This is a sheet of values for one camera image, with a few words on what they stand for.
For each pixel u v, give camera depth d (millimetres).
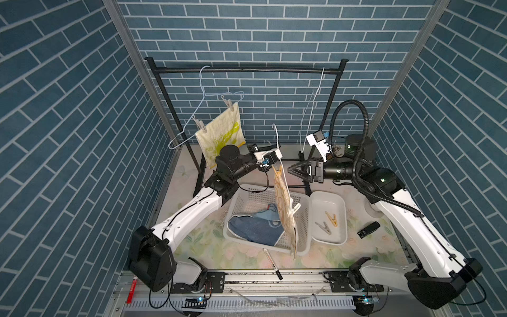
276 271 766
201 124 709
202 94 673
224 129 829
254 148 608
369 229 841
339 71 640
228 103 798
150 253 402
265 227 814
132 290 1038
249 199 937
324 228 872
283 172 569
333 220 889
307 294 720
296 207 559
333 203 929
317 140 541
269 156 541
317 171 517
